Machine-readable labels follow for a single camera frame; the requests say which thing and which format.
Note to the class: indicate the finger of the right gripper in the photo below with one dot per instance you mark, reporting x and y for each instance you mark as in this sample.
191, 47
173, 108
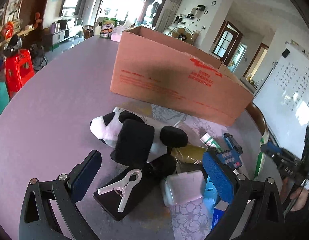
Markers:
270, 149

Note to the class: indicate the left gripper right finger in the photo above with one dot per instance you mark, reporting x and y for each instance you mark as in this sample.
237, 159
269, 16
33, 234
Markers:
266, 220

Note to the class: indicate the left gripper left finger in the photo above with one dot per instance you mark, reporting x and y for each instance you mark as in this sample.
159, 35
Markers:
37, 218

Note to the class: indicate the blue remote control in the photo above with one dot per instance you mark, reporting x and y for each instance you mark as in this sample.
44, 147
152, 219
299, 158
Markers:
230, 158

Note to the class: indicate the plush panda toy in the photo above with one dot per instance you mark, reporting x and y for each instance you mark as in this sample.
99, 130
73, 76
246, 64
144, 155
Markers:
136, 139

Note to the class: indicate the person right hand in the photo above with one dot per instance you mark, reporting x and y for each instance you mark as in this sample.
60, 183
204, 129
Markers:
300, 195

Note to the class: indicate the green white packet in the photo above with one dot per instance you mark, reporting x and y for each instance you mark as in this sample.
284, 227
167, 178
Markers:
261, 156

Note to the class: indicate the blue tissue pack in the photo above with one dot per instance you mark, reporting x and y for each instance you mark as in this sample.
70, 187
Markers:
218, 212

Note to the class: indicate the wooden chair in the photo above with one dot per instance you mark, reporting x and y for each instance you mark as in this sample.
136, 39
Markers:
257, 116

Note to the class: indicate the whiteboard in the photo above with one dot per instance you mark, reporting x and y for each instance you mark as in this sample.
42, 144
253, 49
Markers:
283, 100

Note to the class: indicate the light blue power bank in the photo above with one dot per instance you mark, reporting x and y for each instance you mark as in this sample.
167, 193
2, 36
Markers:
211, 196

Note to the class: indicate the green white tube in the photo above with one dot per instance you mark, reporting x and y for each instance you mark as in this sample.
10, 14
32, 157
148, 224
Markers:
208, 140

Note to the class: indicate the olive tape roll bag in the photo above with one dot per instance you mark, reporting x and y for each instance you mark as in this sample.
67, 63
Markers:
190, 154

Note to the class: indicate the black smartphone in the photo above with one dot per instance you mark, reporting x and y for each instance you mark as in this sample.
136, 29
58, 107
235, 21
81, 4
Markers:
152, 174

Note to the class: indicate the white plastic clip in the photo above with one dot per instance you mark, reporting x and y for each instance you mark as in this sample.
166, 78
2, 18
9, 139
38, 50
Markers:
125, 186

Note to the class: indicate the standing fan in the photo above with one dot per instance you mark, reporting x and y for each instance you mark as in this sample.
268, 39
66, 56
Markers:
183, 34

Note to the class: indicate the pink cardboard box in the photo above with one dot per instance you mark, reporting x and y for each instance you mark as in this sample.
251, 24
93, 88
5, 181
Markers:
155, 68

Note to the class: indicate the red plastic stool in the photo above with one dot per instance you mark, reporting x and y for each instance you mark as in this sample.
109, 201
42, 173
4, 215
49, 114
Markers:
18, 70

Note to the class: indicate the pink tissue box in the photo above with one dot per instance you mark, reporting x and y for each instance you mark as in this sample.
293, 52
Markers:
117, 33

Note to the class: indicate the green snack canister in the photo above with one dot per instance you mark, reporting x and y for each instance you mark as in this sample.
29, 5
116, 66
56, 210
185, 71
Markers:
107, 26

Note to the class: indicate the television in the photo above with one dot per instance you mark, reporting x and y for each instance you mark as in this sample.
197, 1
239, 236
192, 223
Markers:
70, 8

